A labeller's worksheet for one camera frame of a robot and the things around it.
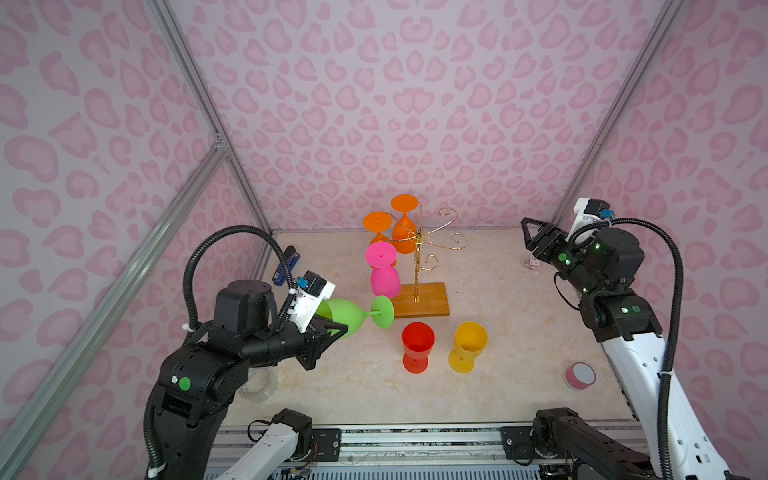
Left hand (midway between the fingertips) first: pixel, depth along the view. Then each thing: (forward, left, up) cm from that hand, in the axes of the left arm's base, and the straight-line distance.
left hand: (343, 324), depth 55 cm
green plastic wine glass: (+3, -1, -2) cm, 4 cm away
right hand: (+20, -39, +6) cm, 44 cm away
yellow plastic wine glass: (+7, -29, -26) cm, 40 cm away
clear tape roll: (0, +29, -36) cm, 46 cm away
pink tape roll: (-1, -58, -31) cm, 65 cm away
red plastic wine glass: (+8, -15, -25) cm, 31 cm away
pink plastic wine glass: (+19, -7, -13) cm, 24 cm away
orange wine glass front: (+30, -6, -3) cm, 31 cm away
